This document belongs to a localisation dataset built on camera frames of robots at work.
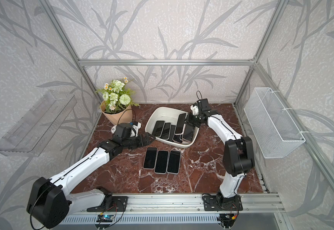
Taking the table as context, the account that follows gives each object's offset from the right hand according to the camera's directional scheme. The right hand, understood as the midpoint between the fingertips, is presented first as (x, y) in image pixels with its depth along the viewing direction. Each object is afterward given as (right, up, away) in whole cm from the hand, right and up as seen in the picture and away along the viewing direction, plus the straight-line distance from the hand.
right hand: (183, 120), depth 89 cm
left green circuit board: (-40, -49, -18) cm, 66 cm away
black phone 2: (-1, -2, +4) cm, 5 cm away
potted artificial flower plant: (-40, +12, -4) cm, 42 cm away
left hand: (-19, -11, -9) cm, 23 cm away
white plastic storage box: (-11, -4, +18) cm, 22 cm away
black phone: (-6, -26, 0) cm, 27 cm away
